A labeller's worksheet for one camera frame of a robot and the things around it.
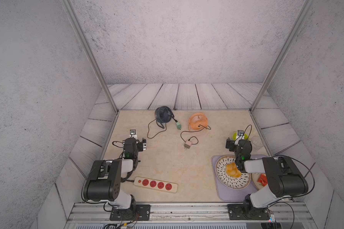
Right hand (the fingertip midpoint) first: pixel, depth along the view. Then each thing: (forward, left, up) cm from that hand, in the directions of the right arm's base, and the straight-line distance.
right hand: (238, 137), depth 93 cm
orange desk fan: (+15, +25, -1) cm, 29 cm away
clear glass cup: (+1, -15, -7) cm, 17 cm away
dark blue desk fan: (+20, +50, +1) cm, 54 cm away
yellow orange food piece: (-20, +7, -5) cm, 21 cm away
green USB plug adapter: (+14, +38, -5) cm, 41 cm away
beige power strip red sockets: (-28, +51, -5) cm, 58 cm away
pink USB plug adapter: (-1, +33, -6) cm, 33 cm away
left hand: (-1, +65, +1) cm, 65 cm away
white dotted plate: (-25, +11, -8) cm, 28 cm away
